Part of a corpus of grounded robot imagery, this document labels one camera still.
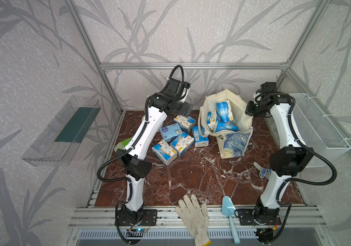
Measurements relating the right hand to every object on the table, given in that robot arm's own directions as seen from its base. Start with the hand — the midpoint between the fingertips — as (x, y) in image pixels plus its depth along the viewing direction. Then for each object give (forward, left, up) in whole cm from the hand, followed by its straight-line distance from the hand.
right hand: (245, 110), depth 86 cm
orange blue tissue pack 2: (-10, +37, -18) cm, 42 cm away
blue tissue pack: (+5, +11, -5) cm, 13 cm away
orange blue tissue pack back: (+7, +34, -18) cm, 39 cm away
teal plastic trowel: (-45, +13, -24) cm, 53 cm away
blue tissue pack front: (-5, +12, -8) cm, 15 cm away
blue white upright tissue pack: (-7, +26, -19) cm, 33 cm away
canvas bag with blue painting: (-13, +8, -15) cm, 21 cm away
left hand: (-3, +35, +7) cm, 36 cm away
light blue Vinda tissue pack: (0, +45, -20) cm, 50 cm away
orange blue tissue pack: (+5, +17, -12) cm, 22 cm away
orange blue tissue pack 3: (-16, +47, -17) cm, 53 cm away
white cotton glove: (-49, +30, -23) cm, 62 cm away
